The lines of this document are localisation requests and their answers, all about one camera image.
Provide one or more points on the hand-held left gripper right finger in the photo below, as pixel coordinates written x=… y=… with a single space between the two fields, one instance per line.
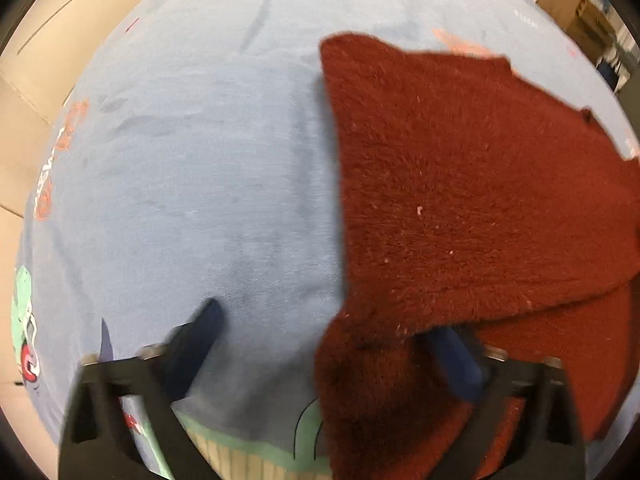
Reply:
x=457 y=360

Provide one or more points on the blue cartoon printed bed sheet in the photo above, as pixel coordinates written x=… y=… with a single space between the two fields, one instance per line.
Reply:
x=200 y=160

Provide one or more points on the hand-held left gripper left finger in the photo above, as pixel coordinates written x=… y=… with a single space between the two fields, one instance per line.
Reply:
x=192 y=355

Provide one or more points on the white wardrobe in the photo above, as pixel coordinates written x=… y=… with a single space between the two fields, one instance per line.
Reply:
x=30 y=90

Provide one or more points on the dark red knitted sweater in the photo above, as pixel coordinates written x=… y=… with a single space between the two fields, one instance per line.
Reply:
x=450 y=185

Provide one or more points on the wooden desk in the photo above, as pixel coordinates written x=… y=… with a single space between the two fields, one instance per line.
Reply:
x=567 y=5

